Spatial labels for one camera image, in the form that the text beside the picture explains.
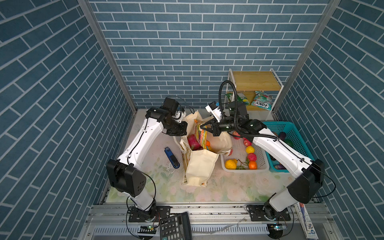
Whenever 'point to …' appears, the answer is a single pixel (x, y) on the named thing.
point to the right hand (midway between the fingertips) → (199, 125)
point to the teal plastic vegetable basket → (288, 133)
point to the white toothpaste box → (305, 221)
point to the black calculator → (175, 227)
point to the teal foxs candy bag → (263, 100)
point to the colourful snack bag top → (201, 135)
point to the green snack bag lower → (240, 96)
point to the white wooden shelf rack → (259, 88)
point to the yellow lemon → (231, 164)
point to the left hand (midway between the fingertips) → (187, 132)
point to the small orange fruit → (252, 165)
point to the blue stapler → (175, 163)
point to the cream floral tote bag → (198, 164)
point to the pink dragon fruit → (193, 142)
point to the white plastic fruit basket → (238, 152)
